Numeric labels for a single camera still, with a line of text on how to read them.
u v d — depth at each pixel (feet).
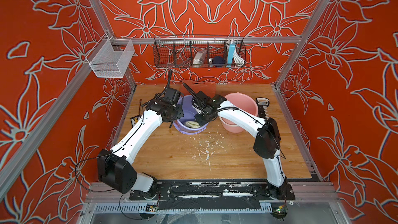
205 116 2.46
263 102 3.51
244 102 2.92
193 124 2.63
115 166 1.30
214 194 2.39
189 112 3.20
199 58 3.01
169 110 1.83
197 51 3.18
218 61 3.11
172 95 2.00
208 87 3.66
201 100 2.20
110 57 3.03
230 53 2.87
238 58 3.00
